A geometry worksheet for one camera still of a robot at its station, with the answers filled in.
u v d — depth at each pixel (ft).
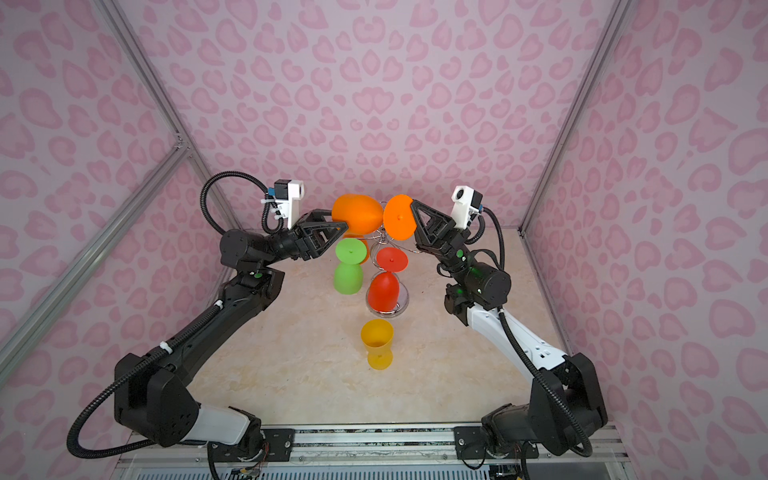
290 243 1.78
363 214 1.77
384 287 2.44
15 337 1.66
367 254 2.32
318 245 1.79
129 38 2.36
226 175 1.76
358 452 2.37
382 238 2.50
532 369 1.35
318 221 1.95
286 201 1.76
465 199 1.75
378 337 2.65
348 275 2.51
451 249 1.63
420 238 1.71
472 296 1.80
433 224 1.72
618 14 2.27
